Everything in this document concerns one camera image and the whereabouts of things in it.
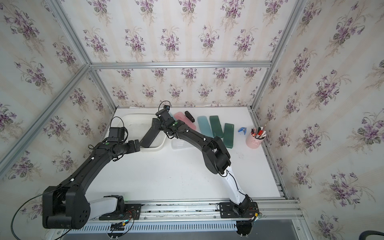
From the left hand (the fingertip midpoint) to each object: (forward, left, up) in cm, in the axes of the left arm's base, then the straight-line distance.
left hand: (133, 147), depth 86 cm
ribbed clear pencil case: (+8, -25, -9) cm, 28 cm away
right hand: (+14, -14, +5) cm, 21 cm away
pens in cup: (+8, -76, +2) cm, 77 cm away
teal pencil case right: (+22, -44, -9) cm, 50 cm away
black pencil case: (+15, -7, -8) cm, 18 cm away
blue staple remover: (+18, -71, -7) cm, 73 cm away
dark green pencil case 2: (+14, -60, -7) cm, 62 cm away
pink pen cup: (+4, -72, -2) cm, 73 cm away
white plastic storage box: (+24, +7, -10) cm, 26 cm away
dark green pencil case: (+21, -53, -9) cm, 57 cm away
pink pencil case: (+33, -26, -9) cm, 43 cm away
